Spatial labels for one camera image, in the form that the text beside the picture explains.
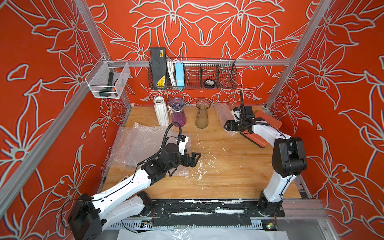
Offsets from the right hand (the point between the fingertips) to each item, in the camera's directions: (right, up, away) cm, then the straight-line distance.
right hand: (226, 124), depth 95 cm
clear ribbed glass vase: (-15, +6, +6) cm, 18 cm away
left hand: (-21, -13, -20) cm, 32 cm away
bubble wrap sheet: (-57, -11, +1) cm, 58 cm away
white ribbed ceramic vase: (-42, +9, 0) cm, 43 cm away
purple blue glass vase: (-32, +14, +3) cm, 35 cm away
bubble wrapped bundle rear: (+1, +7, +9) cm, 12 cm away
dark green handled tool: (-70, +19, -14) cm, 74 cm away
